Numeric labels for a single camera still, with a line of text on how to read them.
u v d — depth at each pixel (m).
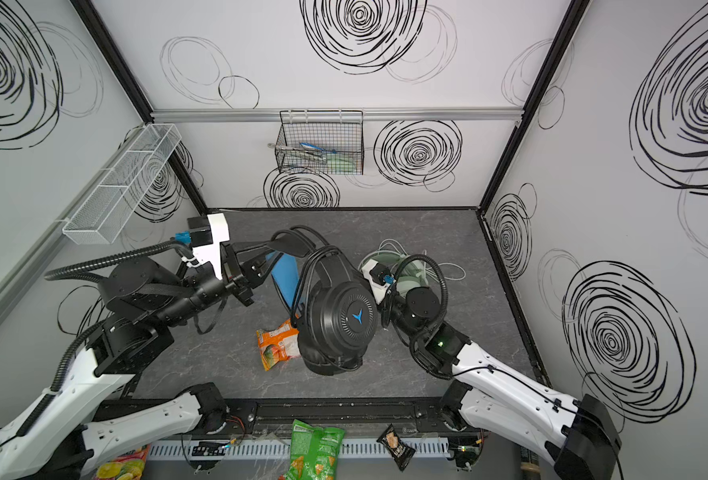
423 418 0.74
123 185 0.72
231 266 0.42
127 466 0.64
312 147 0.91
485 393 0.50
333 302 0.35
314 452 0.66
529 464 0.65
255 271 0.44
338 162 0.87
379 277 0.53
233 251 0.44
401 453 0.68
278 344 0.81
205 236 0.37
